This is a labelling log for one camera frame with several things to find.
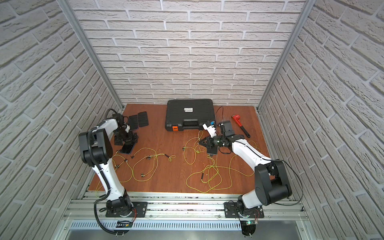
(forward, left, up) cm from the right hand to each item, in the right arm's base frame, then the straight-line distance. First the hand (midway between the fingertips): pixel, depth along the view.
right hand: (202, 142), depth 84 cm
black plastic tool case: (+30, +8, -8) cm, 32 cm away
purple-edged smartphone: (+30, +51, -14) cm, 61 cm away
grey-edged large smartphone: (+1, -7, -13) cm, 15 cm away
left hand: (+13, +48, -11) cm, 51 cm away
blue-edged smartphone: (+6, +48, -10) cm, 49 cm away
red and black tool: (+27, -30, -12) cm, 42 cm away
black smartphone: (+33, +44, -14) cm, 57 cm away
